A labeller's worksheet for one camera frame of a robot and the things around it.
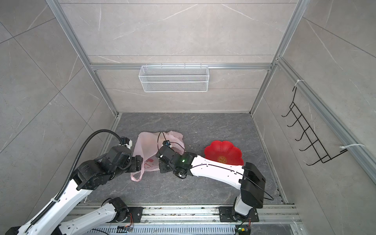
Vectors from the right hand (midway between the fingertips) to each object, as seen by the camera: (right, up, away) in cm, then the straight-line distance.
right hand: (162, 163), depth 76 cm
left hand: (-11, +5, -7) cm, 14 cm away
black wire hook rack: (+70, +13, -12) cm, 72 cm away
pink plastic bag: (-13, +8, +14) cm, 20 cm away
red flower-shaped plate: (+38, +2, +20) cm, 43 cm away
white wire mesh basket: (+6, +53, +25) cm, 59 cm away
